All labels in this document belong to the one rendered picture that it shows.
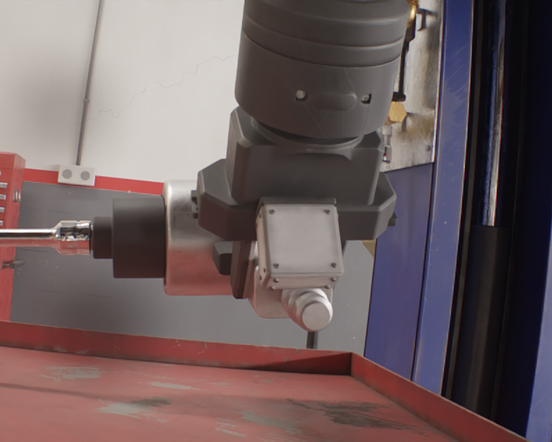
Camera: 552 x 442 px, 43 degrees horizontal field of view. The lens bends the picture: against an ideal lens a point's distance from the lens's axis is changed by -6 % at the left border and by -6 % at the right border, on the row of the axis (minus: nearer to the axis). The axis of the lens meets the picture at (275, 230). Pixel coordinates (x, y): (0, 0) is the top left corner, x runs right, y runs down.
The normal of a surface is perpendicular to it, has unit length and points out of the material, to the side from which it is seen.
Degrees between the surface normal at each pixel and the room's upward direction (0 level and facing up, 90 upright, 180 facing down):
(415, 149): 90
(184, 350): 90
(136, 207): 43
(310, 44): 126
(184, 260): 109
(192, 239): 89
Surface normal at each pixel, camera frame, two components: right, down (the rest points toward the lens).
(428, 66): -0.97, -0.11
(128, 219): 0.18, -0.43
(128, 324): 0.20, 0.00
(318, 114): -0.03, 0.58
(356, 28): 0.24, 0.59
